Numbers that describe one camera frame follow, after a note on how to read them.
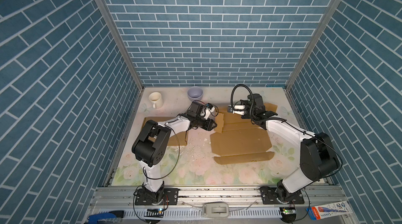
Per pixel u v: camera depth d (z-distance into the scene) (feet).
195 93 3.72
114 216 2.20
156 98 3.44
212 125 2.82
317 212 2.27
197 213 2.32
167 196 2.38
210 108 2.82
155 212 2.37
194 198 2.47
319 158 1.48
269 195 2.42
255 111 2.27
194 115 2.48
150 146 1.60
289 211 2.42
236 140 3.09
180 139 2.85
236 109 2.58
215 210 2.24
